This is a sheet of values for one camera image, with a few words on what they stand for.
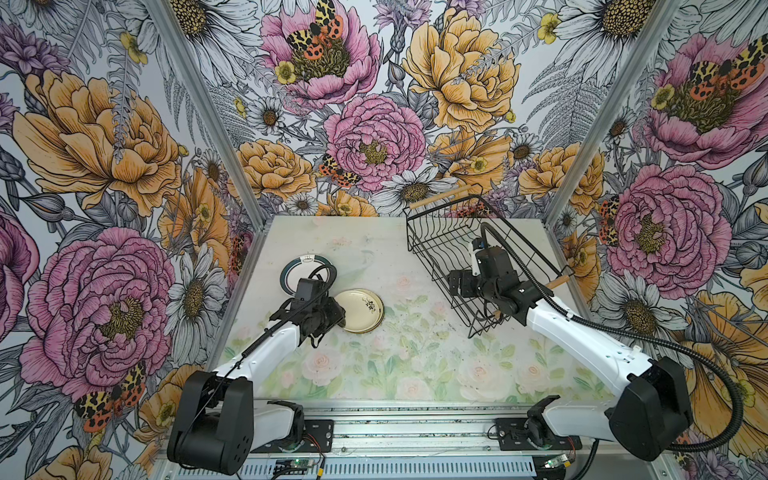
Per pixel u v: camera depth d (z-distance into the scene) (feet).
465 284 2.47
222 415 1.35
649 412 1.29
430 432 2.50
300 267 3.44
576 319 1.65
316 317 2.44
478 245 2.40
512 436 2.43
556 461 2.35
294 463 2.34
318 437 2.41
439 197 3.70
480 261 2.12
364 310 3.10
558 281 2.68
